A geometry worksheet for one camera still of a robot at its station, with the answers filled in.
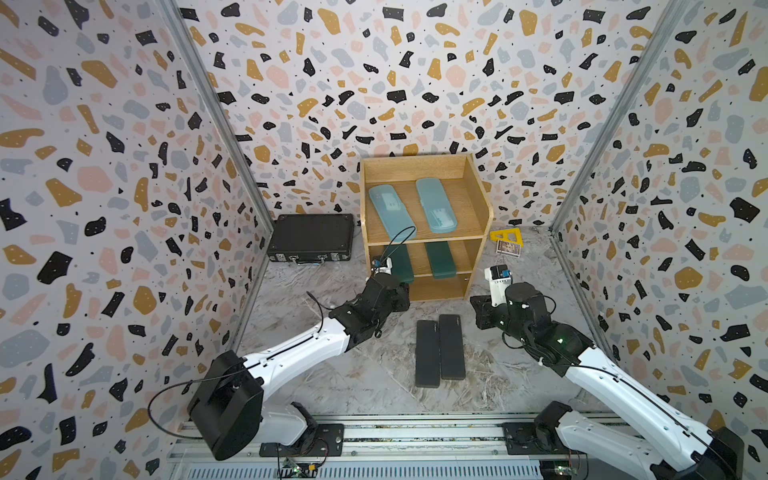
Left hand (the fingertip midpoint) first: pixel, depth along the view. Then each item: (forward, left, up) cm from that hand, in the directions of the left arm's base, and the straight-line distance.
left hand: (406, 284), depth 82 cm
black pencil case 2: (-10, -14, -20) cm, 26 cm away
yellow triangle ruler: (+36, -44, -19) cm, 60 cm away
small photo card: (+28, -40, -17) cm, 52 cm away
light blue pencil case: (+14, +4, +14) cm, 20 cm away
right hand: (-6, -17, +2) cm, 18 cm away
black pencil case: (-17, -6, -18) cm, 26 cm away
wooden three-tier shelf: (+19, -19, +13) cm, 30 cm away
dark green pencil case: (+10, -11, -2) cm, 15 cm away
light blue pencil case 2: (+13, -9, +14) cm, 21 cm away
